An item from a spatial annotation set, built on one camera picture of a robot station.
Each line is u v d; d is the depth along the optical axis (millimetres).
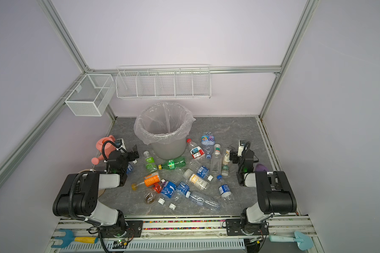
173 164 901
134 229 739
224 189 806
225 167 912
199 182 830
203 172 865
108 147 916
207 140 1019
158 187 819
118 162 714
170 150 993
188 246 1577
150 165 894
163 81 974
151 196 784
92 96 962
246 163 712
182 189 806
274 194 458
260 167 921
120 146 784
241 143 812
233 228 733
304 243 689
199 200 785
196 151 971
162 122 986
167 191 793
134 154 870
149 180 844
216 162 943
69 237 718
